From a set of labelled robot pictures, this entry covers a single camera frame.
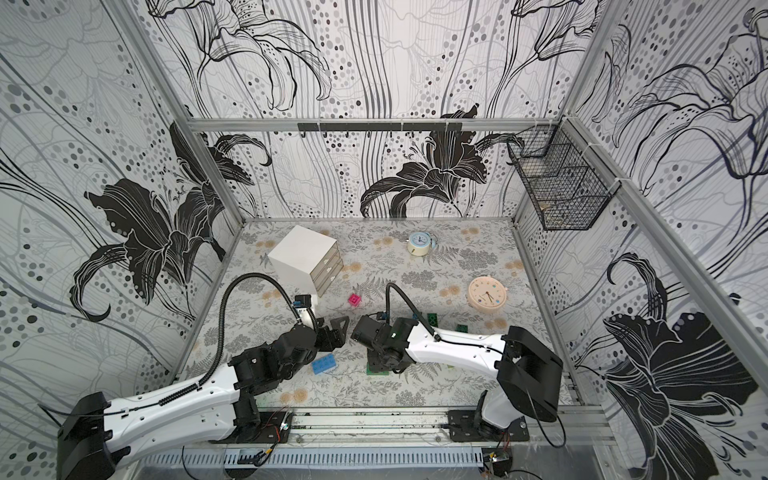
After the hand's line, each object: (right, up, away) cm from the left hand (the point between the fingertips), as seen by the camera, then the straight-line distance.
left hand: (341, 326), depth 79 cm
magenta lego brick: (+1, +4, +16) cm, 17 cm away
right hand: (+10, -10, +2) cm, 15 cm away
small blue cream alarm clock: (+24, +23, +28) cm, 43 cm away
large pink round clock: (+44, +6, +15) cm, 47 cm away
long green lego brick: (+8, -8, -9) cm, 15 cm away
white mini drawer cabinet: (-12, +17, +12) cm, 24 cm away
